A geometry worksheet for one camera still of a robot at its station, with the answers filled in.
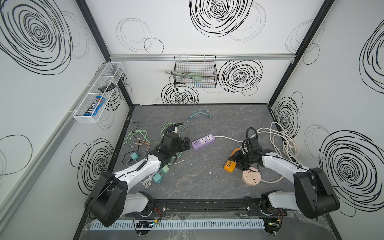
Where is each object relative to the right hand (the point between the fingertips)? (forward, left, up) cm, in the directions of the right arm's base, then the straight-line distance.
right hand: (229, 161), depth 87 cm
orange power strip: (-4, 0, 0) cm, 4 cm away
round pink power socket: (-9, -11, -1) cm, 14 cm away
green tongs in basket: (+41, +23, +31) cm, 57 cm away
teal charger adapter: (-11, +41, 0) cm, 42 cm away
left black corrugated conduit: (0, +31, +32) cm, 45 cm away
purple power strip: (+13, +15, 0) cm, 20 cm away
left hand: (+8, +26, +9) cm, 28 cm away
